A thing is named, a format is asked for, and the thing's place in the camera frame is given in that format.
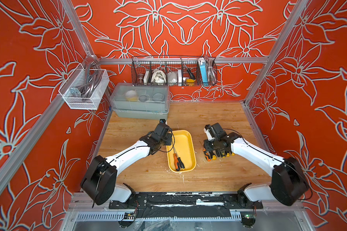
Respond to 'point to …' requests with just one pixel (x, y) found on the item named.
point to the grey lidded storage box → (141, 100)
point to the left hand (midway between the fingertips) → (169, 135)
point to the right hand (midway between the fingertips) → (203, 145)
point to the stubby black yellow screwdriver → (214, 157)
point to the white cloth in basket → (158, 76)
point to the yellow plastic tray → (183, 145)
